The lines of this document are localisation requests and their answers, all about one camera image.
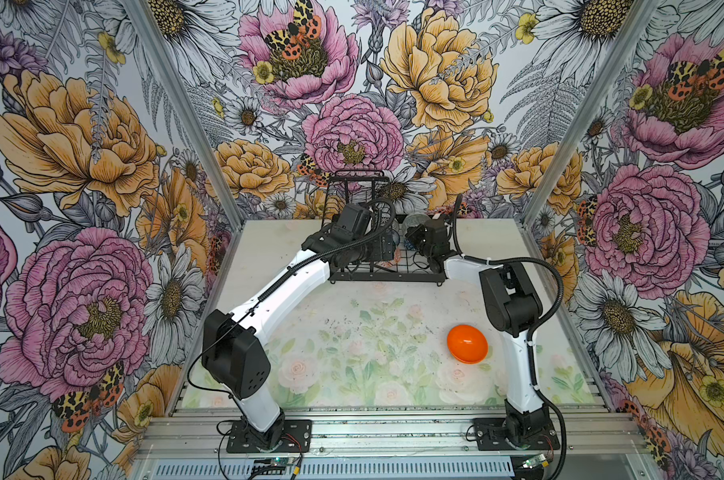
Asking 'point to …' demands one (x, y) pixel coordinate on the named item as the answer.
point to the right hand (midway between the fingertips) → (405, 234)
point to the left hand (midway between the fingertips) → (378, 256)
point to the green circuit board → (281, 461)
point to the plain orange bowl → (467, 344)
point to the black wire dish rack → (360, 187)
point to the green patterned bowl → (415, 219)
